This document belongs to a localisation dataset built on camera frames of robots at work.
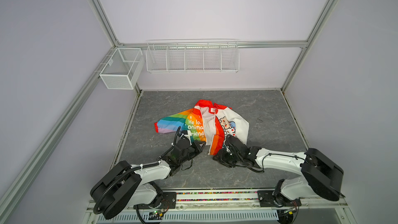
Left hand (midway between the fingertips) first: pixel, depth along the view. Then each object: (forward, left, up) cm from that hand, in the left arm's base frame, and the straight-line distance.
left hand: (207, 144), depth 83 cm
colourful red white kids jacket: (+18, -2, -6) cm, 19 cm away
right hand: (-7, -3, -5) cm, 9 cm away
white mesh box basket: (+51, +53, +15) cm, 74 cm away
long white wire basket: (+51, +6, +22) cm, 55 cm away
